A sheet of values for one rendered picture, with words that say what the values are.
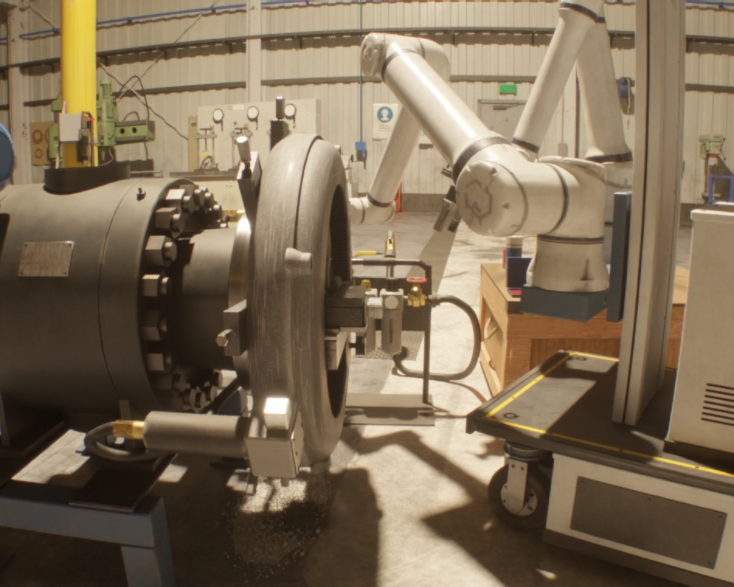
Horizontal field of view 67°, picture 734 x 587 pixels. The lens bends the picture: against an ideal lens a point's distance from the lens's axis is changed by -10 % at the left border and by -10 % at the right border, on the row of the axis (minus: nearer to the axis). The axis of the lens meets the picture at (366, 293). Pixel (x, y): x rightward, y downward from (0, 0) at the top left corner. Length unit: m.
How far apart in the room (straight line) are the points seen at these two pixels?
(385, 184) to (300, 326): 0.96
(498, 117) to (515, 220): 10.82
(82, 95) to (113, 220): 3.67
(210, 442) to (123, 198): 0.58
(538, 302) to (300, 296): 0.55
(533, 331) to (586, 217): 0.85
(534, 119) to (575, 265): 0.62
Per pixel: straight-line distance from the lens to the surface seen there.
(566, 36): 1.88
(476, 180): 1.23
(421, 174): 12.11
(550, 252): 1.36
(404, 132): 1.86
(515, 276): 2.28
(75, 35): 5.05
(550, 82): 1.85
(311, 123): 7.93
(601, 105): 1.99
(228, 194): 7.79
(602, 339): 2.22
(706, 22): 13.17
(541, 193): 1.25
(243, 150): 1.13
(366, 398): 2.46
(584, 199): 1.33
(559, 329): 2.15
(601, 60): 2.01
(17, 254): 1.42
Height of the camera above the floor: 0.91
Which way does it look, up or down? 12 degrees down
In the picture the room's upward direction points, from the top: straight up
